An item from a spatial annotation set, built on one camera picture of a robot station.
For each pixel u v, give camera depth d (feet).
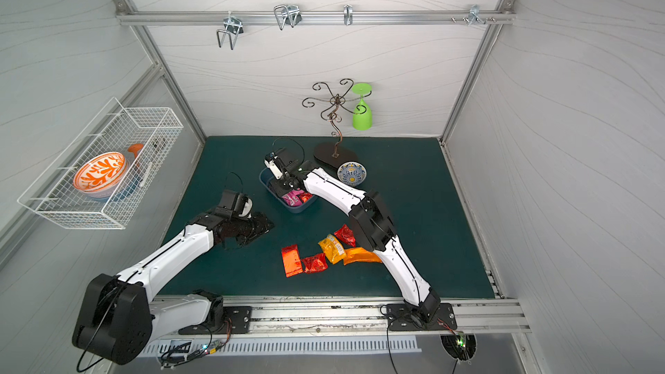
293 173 2.34
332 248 2.77
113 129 2.36
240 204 2.27
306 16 2.54
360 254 2.79
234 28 2.57
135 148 2.46
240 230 2.33
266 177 3.40
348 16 2.57
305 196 3.16
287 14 2.49
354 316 2.47
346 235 2.90
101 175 2.09
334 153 3.67
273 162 2.49
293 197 3.15
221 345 2.29
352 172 3.53
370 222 1.87
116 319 1.30
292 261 2.75
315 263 2.69
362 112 2.76
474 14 2.51
